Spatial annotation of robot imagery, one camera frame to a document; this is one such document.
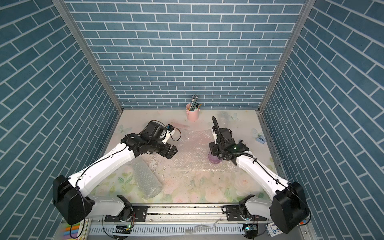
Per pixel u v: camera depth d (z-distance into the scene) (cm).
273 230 69
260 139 101
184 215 75
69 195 38
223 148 62
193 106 108
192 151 96
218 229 71
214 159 87
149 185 75
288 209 40
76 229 68
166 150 69
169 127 71
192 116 112
